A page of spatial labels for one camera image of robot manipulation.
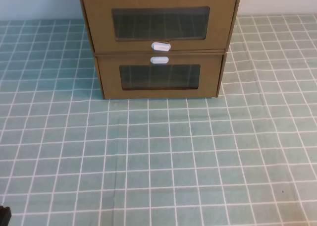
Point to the white drawer handle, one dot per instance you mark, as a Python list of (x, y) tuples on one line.
[(162, 47), (159, 60)]

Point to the brown cardboard shoebox drawer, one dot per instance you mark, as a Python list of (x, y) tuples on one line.
[(134, 25)]

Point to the lower brown cardboard shoebox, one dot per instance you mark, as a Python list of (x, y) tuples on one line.
[(186, 75)]

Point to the cyan grid tablecloth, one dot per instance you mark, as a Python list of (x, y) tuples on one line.
[(247, 158)]

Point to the black object at bottom-left edge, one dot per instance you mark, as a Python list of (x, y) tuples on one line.
[(5, 215)]

